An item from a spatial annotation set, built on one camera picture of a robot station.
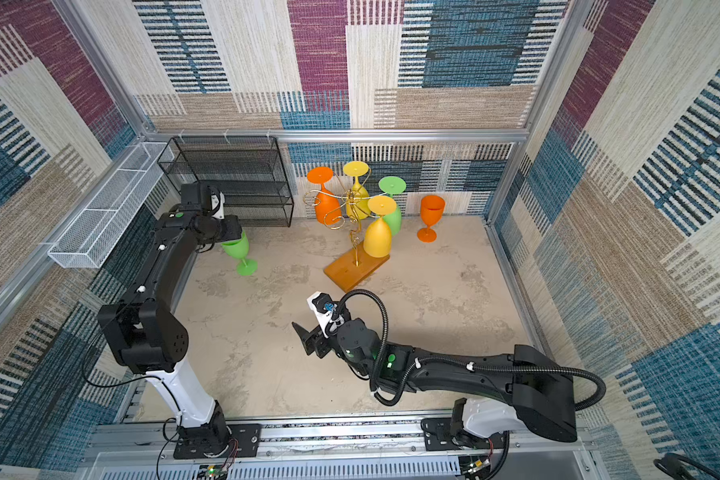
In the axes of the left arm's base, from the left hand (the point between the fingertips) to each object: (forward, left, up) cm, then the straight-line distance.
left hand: (231, 223), depth 88 cm
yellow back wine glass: (0, -37, +7) cm, 38 cm away
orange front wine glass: (+13, -62, -7) cm, 64 cm away
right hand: (-29, -25, -2) cm, 39 cm away
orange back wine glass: (+3, -28, +4) cm, 28 cm away
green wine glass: (-1, +1, -11) cm, 11 cm away
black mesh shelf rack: (+29, +3, -2) cm, 29 cm away
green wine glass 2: (+3, -47, +11) cm, 48 cm away
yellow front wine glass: (-7, -42, +1) cm, 43 cm away
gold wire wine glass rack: (0, -36, -21) cm, 42 cm away
